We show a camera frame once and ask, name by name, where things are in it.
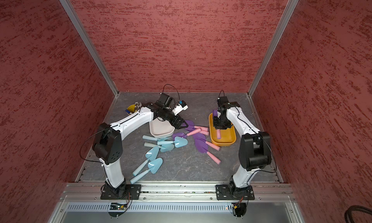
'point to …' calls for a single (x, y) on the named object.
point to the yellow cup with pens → (133, 108)
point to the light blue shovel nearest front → (154, 165)
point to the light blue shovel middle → (164, 148)
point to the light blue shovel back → (155, 138)
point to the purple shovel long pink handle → (202, 146)
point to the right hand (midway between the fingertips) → (217, 129)
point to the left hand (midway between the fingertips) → (182, 123)
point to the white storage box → (160, 128)
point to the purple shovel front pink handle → (215, 114)
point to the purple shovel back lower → (207, 133)
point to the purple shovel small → (182, 135)
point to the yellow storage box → (228, 136)
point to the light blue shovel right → (178, 141)
